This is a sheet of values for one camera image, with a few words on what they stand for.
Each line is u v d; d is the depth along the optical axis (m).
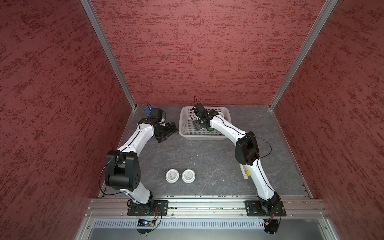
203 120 0.73
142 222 0.72
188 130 1.04
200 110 0.78
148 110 0.72
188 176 0.79
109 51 0.88
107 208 0.75
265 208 0.64
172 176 0.79
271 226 0.70
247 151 0.59
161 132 0.75
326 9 0.71
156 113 0.71
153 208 0.73
